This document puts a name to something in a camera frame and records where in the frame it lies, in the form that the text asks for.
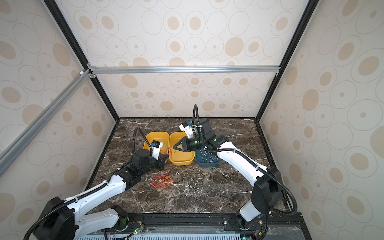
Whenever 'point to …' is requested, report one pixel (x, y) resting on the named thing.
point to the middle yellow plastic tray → (177, 157)
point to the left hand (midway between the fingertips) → (171, 154)
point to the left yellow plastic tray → (163, 136)
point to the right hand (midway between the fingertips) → (174, 148)
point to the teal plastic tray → (205, 158)
